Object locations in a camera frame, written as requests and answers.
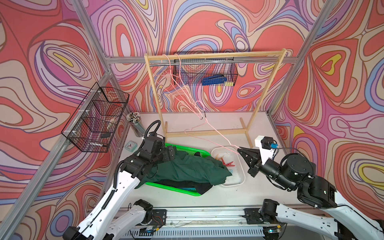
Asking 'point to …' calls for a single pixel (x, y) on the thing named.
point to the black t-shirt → (201, 187)
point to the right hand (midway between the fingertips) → (239, 153)
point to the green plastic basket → (186, 150)
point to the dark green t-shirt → (196, 169)
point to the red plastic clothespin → (228, 164)
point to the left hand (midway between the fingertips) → (168, 152)
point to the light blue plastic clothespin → (231, 171)
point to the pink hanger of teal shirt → (166, 78)
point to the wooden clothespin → (218, 157)
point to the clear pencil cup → (134, 118)
